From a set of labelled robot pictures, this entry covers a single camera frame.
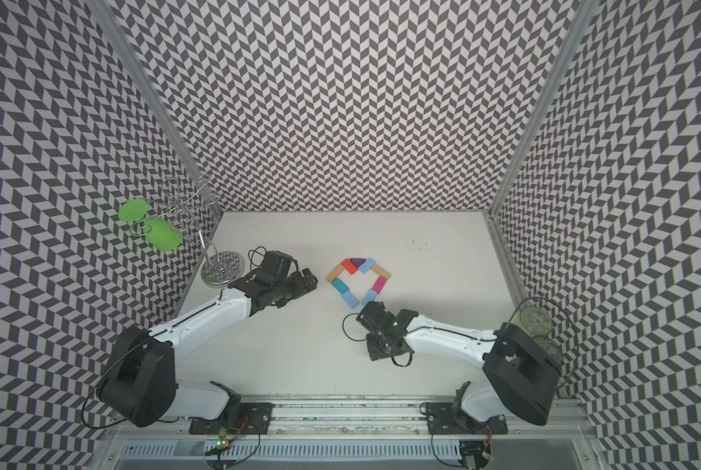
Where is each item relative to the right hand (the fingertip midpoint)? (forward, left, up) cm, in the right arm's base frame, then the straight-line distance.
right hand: (381, 354), depth 82 cm
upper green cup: (+28, +66, +31) cm, 78 cm away
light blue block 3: (+19, +3, -1) cm, 19 cm away
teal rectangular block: (+24, +13, -2) cm, 27 cm away
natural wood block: (+28, +15, -1) cm, 32 cm away
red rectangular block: (+31, +10, -1) cm, 32 cm away
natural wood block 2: (+30, -1, -3) cm, 30 cm away
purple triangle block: (+31, +7, +1) cm, 32 cm away
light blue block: (+30, +4, 0) cm, 30 cm away
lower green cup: (+27, +63, +21) cm, 72 cm away
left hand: (+17, +22, +8) cm, 29 cm away
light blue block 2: (+19, +9, -4) cm, 22 cm away
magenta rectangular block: (+23, 0, -1) cm, 23 cm away
